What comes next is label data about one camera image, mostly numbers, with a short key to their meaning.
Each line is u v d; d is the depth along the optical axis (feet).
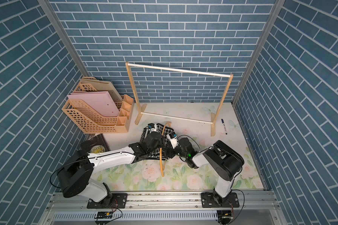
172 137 2.60
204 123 3.55
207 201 2.41
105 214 2.37
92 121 2.93
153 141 2.12
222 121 3.55
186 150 2.37
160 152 2.65
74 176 1.41
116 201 2.39
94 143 3.08
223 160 1.61
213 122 3.45
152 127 2.49
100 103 2.93
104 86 3.18
